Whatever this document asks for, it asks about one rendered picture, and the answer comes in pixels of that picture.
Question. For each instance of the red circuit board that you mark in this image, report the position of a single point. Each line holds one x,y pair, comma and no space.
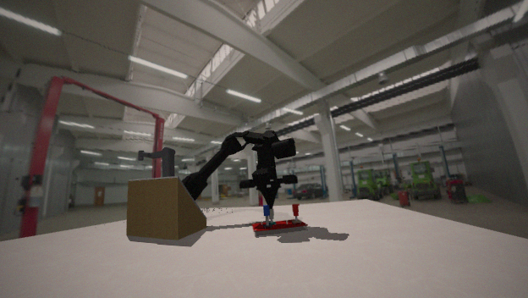
280,224

